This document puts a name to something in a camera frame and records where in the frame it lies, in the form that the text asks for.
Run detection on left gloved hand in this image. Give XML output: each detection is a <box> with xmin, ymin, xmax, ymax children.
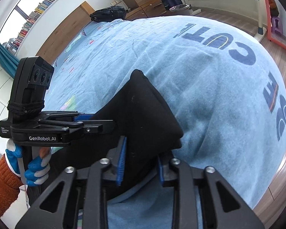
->
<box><xmin>5</xmin><ymin>139</ymin><xmax>51</xmax><ymax>187</ymax></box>

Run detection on black camera box left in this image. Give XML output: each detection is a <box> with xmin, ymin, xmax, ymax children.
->
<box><xmin>7</xmin><ymin>56</ymin><xmax>54</xmax><ymax>122</ymax></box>

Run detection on waste basket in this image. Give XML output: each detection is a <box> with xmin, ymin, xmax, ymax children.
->
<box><xmin>169</xmin><ymin>4</ymin><xmax>193</xmax><ymax>15</ymax></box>

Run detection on blue patterned bed sheet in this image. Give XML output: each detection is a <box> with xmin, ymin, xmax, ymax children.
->
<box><xmin>46</xmin><ymin>15</ymin><xmax>286</xmax><ymax>229</ymax></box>

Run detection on row of books shelf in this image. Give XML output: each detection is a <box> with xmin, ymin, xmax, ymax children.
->
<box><xmin>0</xmin><ymin>0</ymin><xmax>55</xmax><ymax>53</ymax></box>

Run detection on wooden headboard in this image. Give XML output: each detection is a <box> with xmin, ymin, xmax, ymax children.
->
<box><xmin>36</xmin><ymin>1</ymin><xmax>95</xmax><ymax>64</ymax></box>

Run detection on orange left sleeve forearm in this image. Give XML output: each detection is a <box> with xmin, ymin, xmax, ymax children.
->
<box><xmin>0</xmin><ymin>155</ymin><xmax>22</xmax><ymax>217</ymax></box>

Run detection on black pants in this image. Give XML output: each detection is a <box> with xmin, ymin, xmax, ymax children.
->
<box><xmin>42</xmin><ymin>69</ymin><xmax>183</xmax><ymax>199</ymax></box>

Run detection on black backpack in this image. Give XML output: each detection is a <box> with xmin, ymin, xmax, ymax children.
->
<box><xmin>89</xmin><ymin>6</ymin><xmax>126</xmax><ymax>22</ymax></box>

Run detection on white radiator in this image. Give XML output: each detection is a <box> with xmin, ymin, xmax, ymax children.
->
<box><xmin>189</xmin><ymin>0</ymin><xmax>258</xmax><ymax>12</ymax></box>

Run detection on teal curtain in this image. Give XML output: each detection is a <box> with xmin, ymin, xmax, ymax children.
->
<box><xmin>0</xmin><ymin>43</ymin><xmax>19</xmax><ymax>78</ymax></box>

